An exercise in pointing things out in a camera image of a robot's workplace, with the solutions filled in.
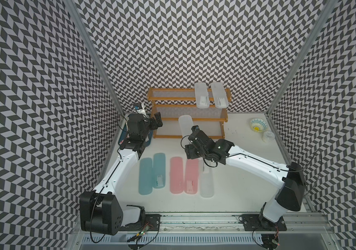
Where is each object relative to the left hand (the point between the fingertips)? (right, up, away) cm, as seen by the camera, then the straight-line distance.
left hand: (152, 115), depth 80 cm
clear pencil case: (+30, -36, +9) cm, 47 cm away
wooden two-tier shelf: (+11, +7, +2) cm, 13 cm away
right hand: (+21, -18, -1) cm, 28 cm away
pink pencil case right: (+21, -34, +7) cm, 41 cm away
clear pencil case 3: (+37, +9, +4) cm, 38 cm away
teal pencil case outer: (-5, -34, +6) cm, 35 cm away
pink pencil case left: (+12, -33, +6) cm, 36 cm away
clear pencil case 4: (+27, +11, +6) cm, 30 cm away
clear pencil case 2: (+18, -4, +2) cm, 18 cm away
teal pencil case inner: (+2, -31, +9) cm, 33 cm away
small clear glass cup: (+71, -12, +19) cm, 75 cm away
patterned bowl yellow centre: (+69, -5, +28) cm, 75 cm away
